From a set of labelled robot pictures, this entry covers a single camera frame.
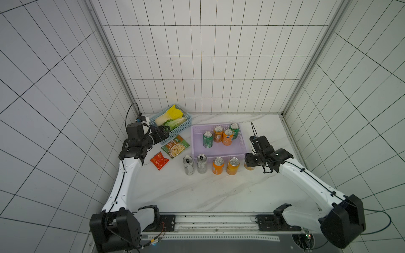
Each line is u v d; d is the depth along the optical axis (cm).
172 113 110
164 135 70
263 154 61
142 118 69
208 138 93
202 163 80
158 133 68
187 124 109
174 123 104
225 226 73
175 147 100
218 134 95
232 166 81
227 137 95
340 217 38
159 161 93
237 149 103
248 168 84
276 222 65
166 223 73
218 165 82
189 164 79
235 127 98
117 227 38
